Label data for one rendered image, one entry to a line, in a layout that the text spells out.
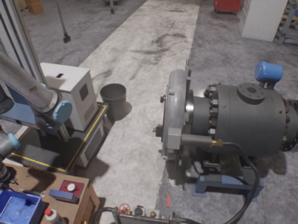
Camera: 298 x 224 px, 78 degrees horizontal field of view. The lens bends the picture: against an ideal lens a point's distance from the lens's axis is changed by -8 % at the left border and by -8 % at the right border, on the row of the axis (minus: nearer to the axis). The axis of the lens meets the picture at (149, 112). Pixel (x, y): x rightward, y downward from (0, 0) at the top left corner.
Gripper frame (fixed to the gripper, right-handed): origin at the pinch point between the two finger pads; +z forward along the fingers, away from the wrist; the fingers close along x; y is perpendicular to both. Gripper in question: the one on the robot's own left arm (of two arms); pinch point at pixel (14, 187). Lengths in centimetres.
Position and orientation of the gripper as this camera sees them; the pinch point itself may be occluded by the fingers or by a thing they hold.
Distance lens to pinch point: 146.5
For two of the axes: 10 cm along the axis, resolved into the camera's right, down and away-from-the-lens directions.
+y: 9.9, 1.0, -1.0
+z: 0.0, 7.3, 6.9
